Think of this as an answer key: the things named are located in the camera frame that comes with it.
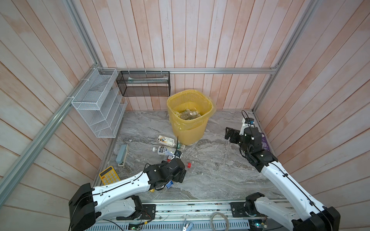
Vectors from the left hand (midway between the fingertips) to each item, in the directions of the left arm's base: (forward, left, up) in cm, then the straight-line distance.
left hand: (175, 171), depth 78 cm
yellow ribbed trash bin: (+22, -9, +1) cm, 23 cm away
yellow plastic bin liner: (+43, -10, +5) cm, 44 cm away
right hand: (+18, -32, +15) cm, 40 cm away
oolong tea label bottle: (+15, +8, -3) cm, 17 cm away
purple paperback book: (+22, -61, -7) cm, 65 cm away
